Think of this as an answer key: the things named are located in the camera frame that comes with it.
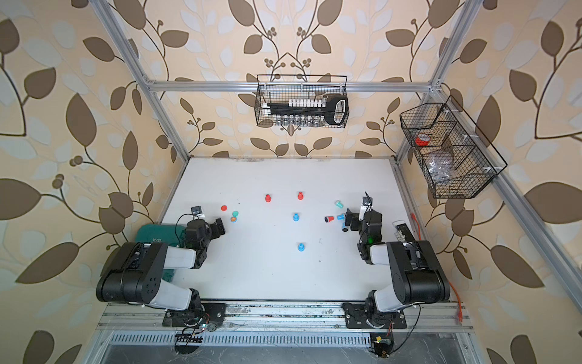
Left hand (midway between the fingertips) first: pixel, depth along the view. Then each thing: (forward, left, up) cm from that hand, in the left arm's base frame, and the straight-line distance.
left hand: (205, 219), depth 93 cm
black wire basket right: (+5, -91, +30) cm, 96 cm away
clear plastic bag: (+4, -85, +30) cm, 91 cm away
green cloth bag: (-7, +11, 0) cm, 13 cm away
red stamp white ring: (+2, -51, -2) cm, 52 cm away
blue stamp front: (-3, -59, -2) cm, 59 cm away
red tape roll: (+16, -84, +30) cm, 91 cm away
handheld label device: (-5, -82, -1) cm, 82 cm away
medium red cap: (+8, -5, -4) cm, 10 cm away
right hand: (+3, -66, +2) cm, 66 cm away
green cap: (+5, -11, -4) cm, 13 cm away
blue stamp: (+3, -38, -2) cm, 38 cm away
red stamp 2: (+14, -40, -2) cm, 42 cm away
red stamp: (+13, -25, -3) cm, 28 cm away
